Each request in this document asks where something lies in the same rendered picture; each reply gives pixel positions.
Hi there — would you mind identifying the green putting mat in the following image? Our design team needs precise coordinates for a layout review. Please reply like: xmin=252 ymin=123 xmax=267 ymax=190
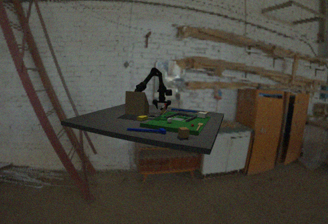
xmin=146 ymin=111 xmax=210 ymax=133

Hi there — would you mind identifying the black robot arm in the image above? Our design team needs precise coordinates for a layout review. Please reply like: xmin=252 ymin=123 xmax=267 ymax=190
xmin=135 ymin=68 xmax=172 ymax=97

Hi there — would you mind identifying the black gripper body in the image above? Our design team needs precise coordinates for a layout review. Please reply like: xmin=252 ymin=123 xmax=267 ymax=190
xmin=153 ymin=96 xmax=171 ymax=105

